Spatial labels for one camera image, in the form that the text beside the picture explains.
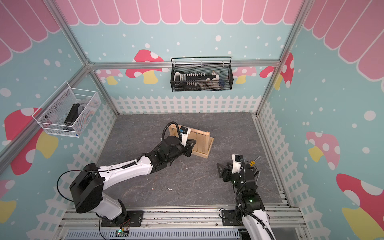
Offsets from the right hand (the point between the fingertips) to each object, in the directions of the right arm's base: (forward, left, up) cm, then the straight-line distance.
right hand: (221, 163), depth 81 cm
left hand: (+9, +15, +7) cm, 19 cm away
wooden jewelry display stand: (+12, +9, +4) cm, 16 cm away
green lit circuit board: (-29, +52, -14) cm, 61 cm away
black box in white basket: (+12, +72, +25) cm, 77 cm away
